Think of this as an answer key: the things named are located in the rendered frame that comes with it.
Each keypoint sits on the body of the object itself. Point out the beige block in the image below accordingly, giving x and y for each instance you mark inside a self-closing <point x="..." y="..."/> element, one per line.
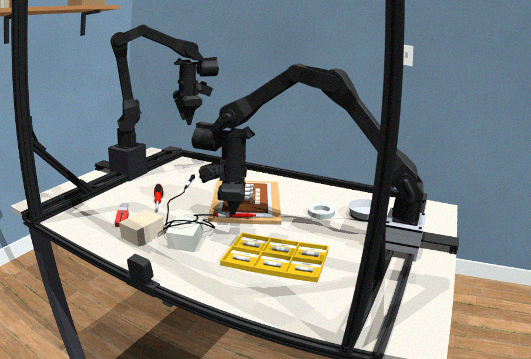
<point x="141" y="227"/>

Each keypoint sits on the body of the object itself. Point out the white rectangular block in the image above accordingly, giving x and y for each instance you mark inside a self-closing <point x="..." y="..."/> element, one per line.
<point x="184" y="237"/>

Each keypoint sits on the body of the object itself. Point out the yellow tray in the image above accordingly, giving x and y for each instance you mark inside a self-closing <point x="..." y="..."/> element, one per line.
<point x="265" y="252"/>

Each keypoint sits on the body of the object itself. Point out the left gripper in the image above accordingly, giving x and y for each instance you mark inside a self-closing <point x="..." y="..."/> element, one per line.
<point x="187" y="105"/>

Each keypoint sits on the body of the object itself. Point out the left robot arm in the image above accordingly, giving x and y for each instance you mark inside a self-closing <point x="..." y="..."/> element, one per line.
<point x="126" y="136"/>

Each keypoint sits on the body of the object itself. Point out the red-handled pliers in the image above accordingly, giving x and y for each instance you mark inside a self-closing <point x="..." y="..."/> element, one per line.
<point x="123" y="210"/>

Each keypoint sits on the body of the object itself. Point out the red and black screwdriver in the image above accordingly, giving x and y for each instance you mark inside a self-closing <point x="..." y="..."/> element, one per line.
<point x="158" y="192"/>

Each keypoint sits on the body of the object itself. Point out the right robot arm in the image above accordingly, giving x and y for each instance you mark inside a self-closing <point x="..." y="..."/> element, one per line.
<point x="336" y="84"/>

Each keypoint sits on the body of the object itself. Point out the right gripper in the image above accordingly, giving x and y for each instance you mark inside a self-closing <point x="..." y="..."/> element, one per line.
<point x="232" y="189"/>

